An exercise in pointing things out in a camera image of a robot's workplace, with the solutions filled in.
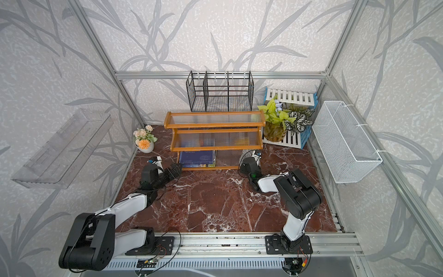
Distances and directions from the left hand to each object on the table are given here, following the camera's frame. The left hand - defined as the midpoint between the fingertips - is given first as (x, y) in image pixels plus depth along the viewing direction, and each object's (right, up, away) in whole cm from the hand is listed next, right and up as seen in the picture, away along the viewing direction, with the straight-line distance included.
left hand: (177, 167), depth 89 cm
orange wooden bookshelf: (+18, +14, +16) cm, 28 cm away
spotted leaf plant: (+65, +27, -1) cm, 71 cm away
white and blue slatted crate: (+69, +34, +7) cm, 78 cm away
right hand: (+36, +2, +8) cm, 37 cm away
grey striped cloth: (+36, +7, 0) cm, 37 cm away
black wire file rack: (+22, +45, +16) cm, 52 cm away
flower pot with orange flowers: (-22, +14, +9) cm, 28 cm away
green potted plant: (+54, +22, +12) cm, 60 cm away
